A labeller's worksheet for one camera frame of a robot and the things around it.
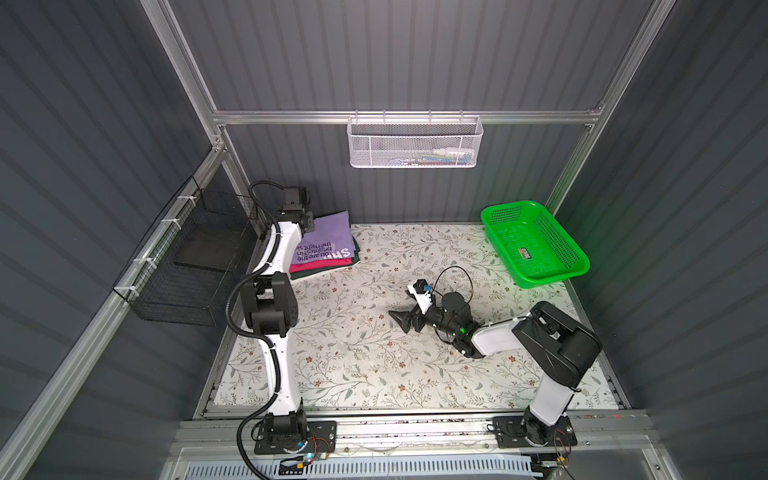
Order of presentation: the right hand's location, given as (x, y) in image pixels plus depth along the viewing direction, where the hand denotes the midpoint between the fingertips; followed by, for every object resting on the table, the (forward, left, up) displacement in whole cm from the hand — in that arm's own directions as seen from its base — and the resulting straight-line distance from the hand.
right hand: (402, 304), depth 87 cm
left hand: (+27, +36, +9) cm, 46 cm away
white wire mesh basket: (+60, -5, +17) cm, 63 cm away
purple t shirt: (+28, +25, -1) cm, 37 cm away
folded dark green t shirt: (+15, +34, -5) cm, 38 cm away
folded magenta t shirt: (+17, +28, -2) cm, 33 cm away
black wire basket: (-1, +54, +20) cm, 58 cm away
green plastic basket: (+33, -51, -11) cm, 62 cm away
